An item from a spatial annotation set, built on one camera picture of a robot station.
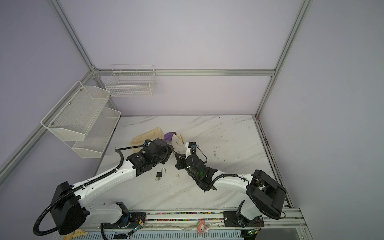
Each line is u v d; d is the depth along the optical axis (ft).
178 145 3.39
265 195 1.41
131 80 3.14
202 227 2.26
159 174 2.89
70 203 1.28
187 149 2.35
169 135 3.43
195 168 1.91
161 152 2.02
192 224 2.40
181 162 2.31
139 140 3.45
